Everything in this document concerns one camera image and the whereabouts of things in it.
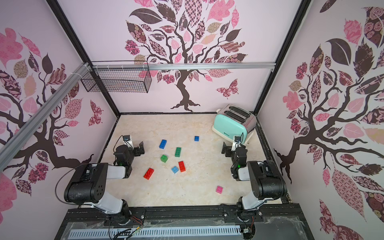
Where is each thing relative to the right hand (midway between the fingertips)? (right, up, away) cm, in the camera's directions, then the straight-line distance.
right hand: (233, 141), depth 92 cm
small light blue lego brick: (-37, -17, -3) cm, 41 cm away
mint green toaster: (0, +13, -1) cm, 13 cm away
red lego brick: (-32, -15, -3) cm, 36 cm away
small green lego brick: (-44, -11, 0) cm, 45 cm away
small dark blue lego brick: (-23, +1, +11) cm, 26 cm away
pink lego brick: (-11, -26, -11) cm, 30 cm away
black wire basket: (-72, +42, +2) cm, 83 cm away
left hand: (-62, -2, +2) cm, 62 cm away
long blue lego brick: (-47, -3, +8) cm, 47 cm away
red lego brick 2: (-52, -19, -5) cm, 56 cm away
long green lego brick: (-36, -7, +5) cm, 37 cm away
